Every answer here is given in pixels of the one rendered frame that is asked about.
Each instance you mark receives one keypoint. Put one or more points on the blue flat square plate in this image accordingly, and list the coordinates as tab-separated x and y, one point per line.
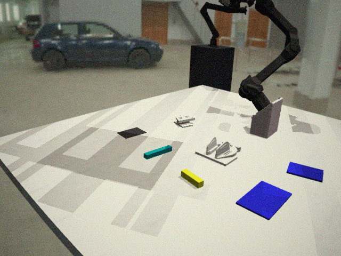
264	200

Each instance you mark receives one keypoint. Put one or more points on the yellow rectangular block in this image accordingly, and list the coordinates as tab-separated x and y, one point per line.
192	178

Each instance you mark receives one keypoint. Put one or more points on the teal rectangular bar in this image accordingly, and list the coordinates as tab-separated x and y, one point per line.
157	152

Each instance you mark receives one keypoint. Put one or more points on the blue flat rectangular plate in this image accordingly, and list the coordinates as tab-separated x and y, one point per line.
305	171

